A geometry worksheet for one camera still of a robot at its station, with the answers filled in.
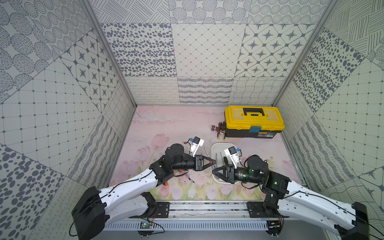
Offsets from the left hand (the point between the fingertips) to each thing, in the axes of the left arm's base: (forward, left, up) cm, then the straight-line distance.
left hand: (215, 160), depth 64 cm
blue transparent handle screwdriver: (0, +2, -2) cm, 3 cm away
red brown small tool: (+35, -2, -22) cm, 41 cm away
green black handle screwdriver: (0, +13, -25) cm, 28 cm away
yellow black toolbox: (+30, -22, -9) cm, 38 cm away
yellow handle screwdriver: (+13, -3, -26) cm, 29 cm away
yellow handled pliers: (+34, -8, -23) cm, 42 cm away
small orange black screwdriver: (-4, +26, -23) cm, 35 cm away
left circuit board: (-22, +33, -27) cm, 48 cm away
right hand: (-4, +1, -6) cm, 7 cm away
